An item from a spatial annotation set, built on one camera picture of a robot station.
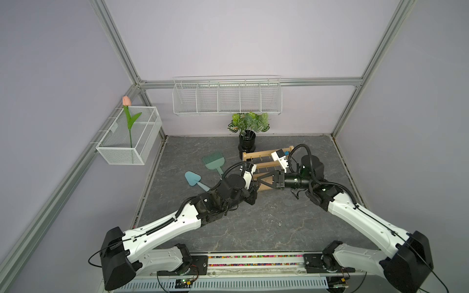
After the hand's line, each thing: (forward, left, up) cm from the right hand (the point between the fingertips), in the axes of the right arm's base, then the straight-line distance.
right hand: (257, 180), depth 66 cm
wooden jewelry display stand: (+14, 0, -2) cm, 15 cm away
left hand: (+1, -1, -5) cm, 5 cm away
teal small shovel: (+18, +33, -29) cm, 47 cm away
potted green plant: (+36, +2, -6) cm, 37 cm away
